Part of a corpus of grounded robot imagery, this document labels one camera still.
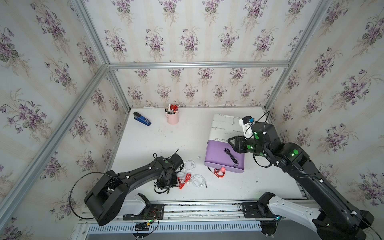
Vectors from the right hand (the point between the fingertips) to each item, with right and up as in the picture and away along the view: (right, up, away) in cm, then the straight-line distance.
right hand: (233, 140), depth 67 cm
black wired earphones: (+3, -11, +8) cm, 14 cm away
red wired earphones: (-25, -27, +15) cm, 39 cm away
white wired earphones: (-20, -18, +22) cm, 35 cm away
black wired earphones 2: (-32, -29, +13) cm, 45 cm away
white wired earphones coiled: (-15, -25, +17) cm, 34 cm away
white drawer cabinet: (-1, +5, +13) cm, 14 cm away
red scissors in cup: (-32, +19, +38) cm, 53 cm away
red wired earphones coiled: (-3, -22, +19) cm, 29 cm away
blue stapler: (-57, +10, +42) cm, 72 cm away
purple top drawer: (-4, -9, +11) cm, 14 cm away
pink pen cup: (-33, +10, +39) cm, 53 cm away
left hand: (-29, -29, +14) cm, 43 cm away
